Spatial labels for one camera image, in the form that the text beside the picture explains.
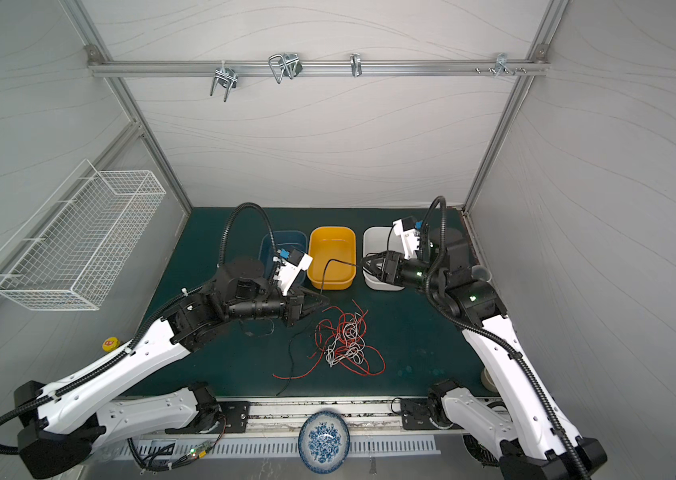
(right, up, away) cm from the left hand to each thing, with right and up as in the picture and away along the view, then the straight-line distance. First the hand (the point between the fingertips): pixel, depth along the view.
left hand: (330, 298), depth 62 cm
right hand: (+9, +9, +3) cm, 13 cm away
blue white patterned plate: (-2, -36, +9) cm, 37 cm away
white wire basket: (-61, +9, +6) cm, 62 cm away
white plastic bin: (+14, +12, +43) cm, 47 cm away
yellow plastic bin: (-1, +7, +40) cm, 41 cm away
